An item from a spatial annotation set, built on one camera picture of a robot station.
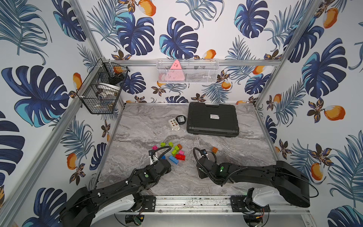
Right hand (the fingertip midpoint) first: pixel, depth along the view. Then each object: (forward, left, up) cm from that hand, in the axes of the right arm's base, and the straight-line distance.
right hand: (200, 168), depth 85 cm
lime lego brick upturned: (+15, +24, +1) cm, 29 cm away
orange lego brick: (+12, -10, +1) cm, 15 cm away
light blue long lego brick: (+5, +17, +1) cm, 18 cm away
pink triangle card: (+48, +16, +35) cm, 61 cm away
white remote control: (+33, +18, +2) cm, 38 cm away
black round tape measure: (+38, +13, +1) cm, 40 cm away
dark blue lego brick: (+8, +23, -2) cm, 25 cm away
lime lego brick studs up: (+10, +16, +1) cm, 19 cm away
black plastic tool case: (+33, -16, +6) cm, 37 cm away
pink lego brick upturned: (+13, +29, 0) cm, 32 cm away
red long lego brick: (+7, +12, 0) cm, 14 cm away
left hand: (+1, +22, +4) cm, 23 cm away
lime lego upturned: (+15, +19, +1) cm, 25 cm away
